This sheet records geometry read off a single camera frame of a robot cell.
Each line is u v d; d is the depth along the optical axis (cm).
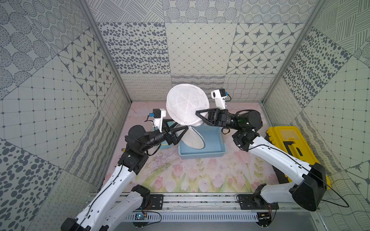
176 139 55
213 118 50
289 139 79
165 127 58
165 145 57
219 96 52
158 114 53
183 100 49
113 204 43
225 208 73
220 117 49
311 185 39
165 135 54
